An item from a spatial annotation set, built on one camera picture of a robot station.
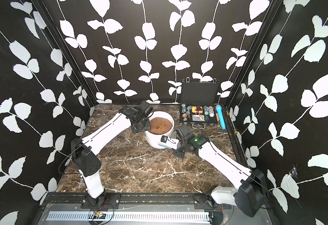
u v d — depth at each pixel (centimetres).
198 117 110
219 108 114
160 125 93
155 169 86
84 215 70
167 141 67
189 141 58
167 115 93
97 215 70
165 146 78
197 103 117
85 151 45
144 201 75
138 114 59
